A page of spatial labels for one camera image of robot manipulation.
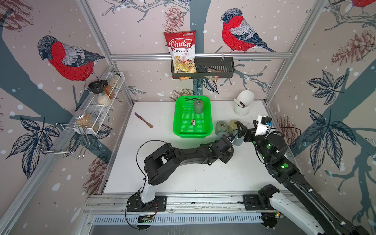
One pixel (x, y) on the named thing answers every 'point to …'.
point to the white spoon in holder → (239, 104)
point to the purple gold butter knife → (151, 126)
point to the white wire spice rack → (75, 140)
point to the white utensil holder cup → (247, 97)
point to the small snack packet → (210, 69)
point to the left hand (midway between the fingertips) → (228, 148)
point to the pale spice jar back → (115, 81)
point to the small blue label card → (193, 122)
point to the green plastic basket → (188, 124)
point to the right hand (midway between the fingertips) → (245, 120)
